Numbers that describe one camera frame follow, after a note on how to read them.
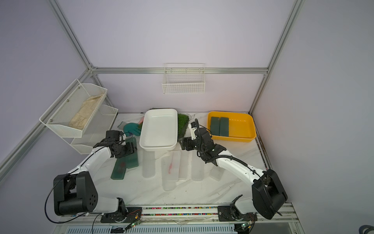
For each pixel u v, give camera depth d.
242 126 1.11
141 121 1.12
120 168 0.88
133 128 1.08
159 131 1.03
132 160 0.87
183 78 0.95
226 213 0.73
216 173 0.88
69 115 0.76
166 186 0.84
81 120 0.75
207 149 0.62
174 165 0.88
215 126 1.14
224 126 1.09
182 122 1.11
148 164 0.91
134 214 0.73
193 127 0.72
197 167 0.91
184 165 0.91
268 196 0.41
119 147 0.76
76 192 0.43
